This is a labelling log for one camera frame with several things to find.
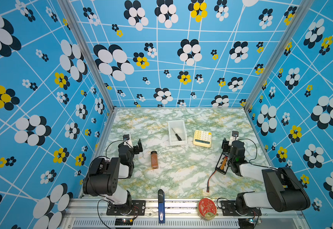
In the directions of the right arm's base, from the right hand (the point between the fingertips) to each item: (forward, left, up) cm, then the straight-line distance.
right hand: (232, 139), depth 91 cm
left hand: (0, +64, 0) cm, 64 cm away
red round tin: (-38, +21, -5) cm, 44 cm away
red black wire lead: (-23, +17, -8) cm, 30 cm away
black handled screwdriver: (+7, +35, -7) cm, 36 cm away
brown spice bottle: (-11, +50, -4) cm, 51 cm away
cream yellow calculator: (+4, +17, -7) cm, 19 cm away
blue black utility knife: (-37, +44, -5) cm, 58 cm away
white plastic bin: (+11, +35, -7) cm, 38 cm away
